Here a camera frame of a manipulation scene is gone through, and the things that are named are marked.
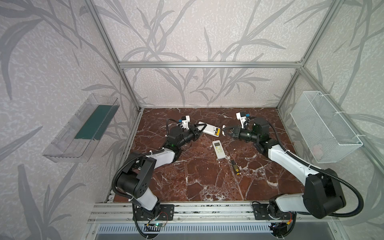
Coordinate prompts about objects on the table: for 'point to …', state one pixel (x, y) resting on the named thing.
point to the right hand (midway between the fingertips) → (224, 126)
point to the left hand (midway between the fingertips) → (209, 123)
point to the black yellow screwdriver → (235, 166)
